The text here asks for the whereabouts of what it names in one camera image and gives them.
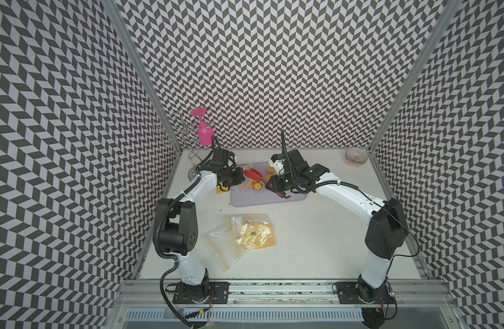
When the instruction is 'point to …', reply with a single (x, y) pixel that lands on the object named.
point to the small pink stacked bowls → (355, 156)
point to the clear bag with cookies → (237, 234)
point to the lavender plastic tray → (253, 190)
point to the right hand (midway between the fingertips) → (270, 187)
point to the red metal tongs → (255, 175)
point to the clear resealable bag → (237, 188)
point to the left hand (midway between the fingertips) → (244, 179)
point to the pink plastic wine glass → (206, 133)
